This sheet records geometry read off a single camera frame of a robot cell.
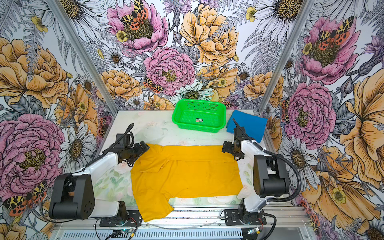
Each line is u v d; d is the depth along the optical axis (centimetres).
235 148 72
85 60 90
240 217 68
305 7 72
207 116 119
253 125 109
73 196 43
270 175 47
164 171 90
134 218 73
